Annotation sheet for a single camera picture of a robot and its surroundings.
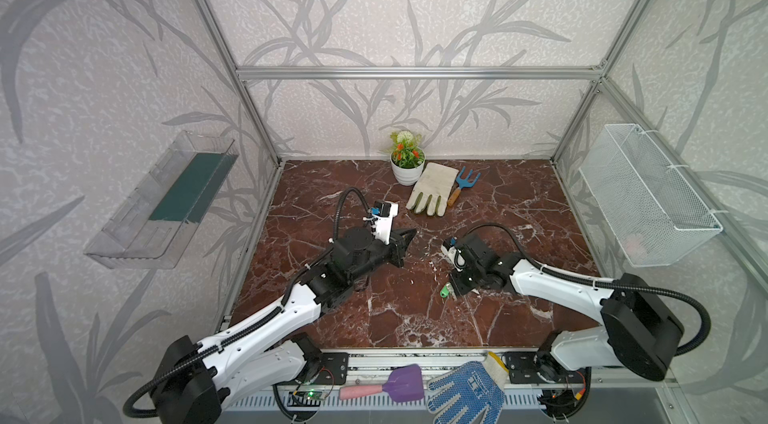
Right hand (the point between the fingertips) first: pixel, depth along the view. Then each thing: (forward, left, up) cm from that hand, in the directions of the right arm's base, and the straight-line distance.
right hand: (450, 270), depth 87 cm
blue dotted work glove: (-29, -4, -2) cm, 29 cm away
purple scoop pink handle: (-28, +13, -2) cm, 31 cm away
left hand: (+2, +9, +22) cm, 24 cm away
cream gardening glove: (+32, +3, -2) cm, 32 cm away
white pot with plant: (+36, +12, +11) cm, 40 cm away
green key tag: (-5, +2, -3) cm, 6 cm away
